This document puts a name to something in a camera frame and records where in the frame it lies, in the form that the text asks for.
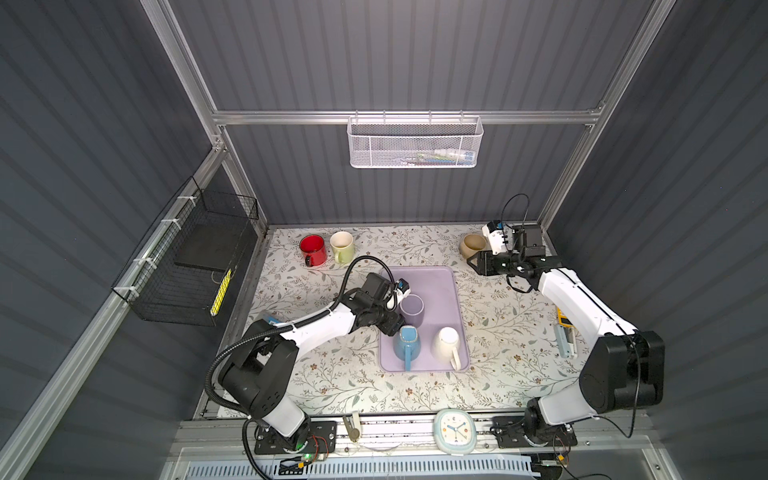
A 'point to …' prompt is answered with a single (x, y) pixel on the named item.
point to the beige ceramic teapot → (471, 243)
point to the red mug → (314, 250)
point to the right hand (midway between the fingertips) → (478, 261)
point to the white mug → (445, 346)
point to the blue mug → (407, 345)
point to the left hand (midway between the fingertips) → (396, 314)
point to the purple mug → (412, 309)
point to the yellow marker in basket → (224, 284)
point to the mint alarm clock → (455, 431)
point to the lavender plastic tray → (438, 286)
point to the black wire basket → (175, 274)
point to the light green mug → (343, 246)
